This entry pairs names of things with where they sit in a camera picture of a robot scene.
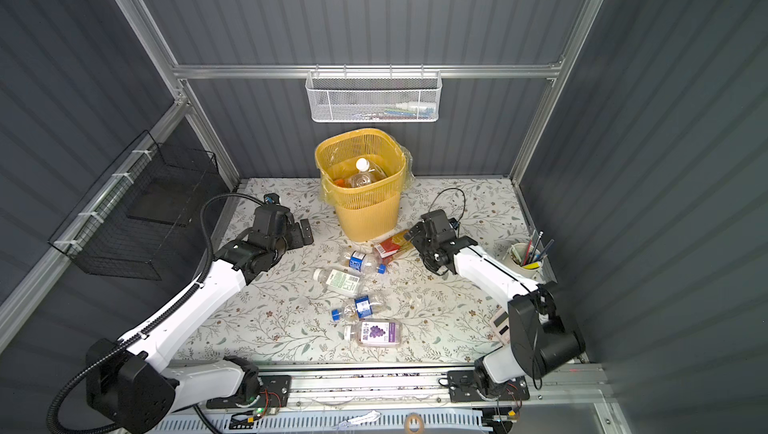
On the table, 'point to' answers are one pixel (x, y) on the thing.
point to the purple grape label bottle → (375, 332)
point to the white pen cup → (526, 259)
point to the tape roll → (407, 420)
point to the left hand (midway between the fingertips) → (293, 228)
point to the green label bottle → (340, 280)
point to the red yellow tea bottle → (393, 246)
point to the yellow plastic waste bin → (368, 214)
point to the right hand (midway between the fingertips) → (416, 243)
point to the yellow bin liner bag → (363, 169)
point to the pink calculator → (501, 324)
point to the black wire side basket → (136, 217)
